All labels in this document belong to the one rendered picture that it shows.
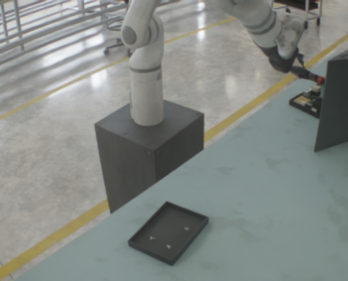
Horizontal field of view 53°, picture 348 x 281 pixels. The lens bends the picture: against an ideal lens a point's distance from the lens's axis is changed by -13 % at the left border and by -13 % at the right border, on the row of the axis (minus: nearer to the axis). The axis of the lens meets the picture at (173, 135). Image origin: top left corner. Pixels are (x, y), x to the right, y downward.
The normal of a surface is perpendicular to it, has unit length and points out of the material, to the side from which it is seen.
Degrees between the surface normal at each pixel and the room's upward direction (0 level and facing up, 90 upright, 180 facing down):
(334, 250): 0
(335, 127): 90
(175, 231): 0
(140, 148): 90
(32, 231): 0
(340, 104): 90
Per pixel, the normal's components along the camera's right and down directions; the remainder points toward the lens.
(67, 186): -0.03, -0.84
